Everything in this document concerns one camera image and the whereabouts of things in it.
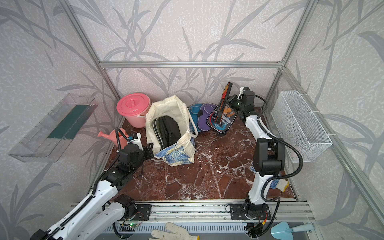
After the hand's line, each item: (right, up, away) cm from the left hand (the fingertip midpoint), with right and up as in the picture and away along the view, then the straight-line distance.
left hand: (153, 144), depth 79 cm
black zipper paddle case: (+6, +3, +26) cm, 27 cm away
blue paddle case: (+20, +22, +36) cm, 46 cm away
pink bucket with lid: (-19, +21, +17) cm, 33 cm away
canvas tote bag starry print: (+15, -4, +2) cm, 16 cm away
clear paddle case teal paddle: (+46, +16, +33) cm, 59 cm away
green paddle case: (0, +10, +12) cm, 15 cm away
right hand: (+40, +28, +11) cm, 50 cm away
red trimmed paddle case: (+41, +31, +14) cm, 53 cm away
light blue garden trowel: (+63, -38, -10) cm, 74 cm away
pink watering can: (-29, +4, +11) cm, 31 cm away
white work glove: (+13, -39, -11) cm, 42 cm away
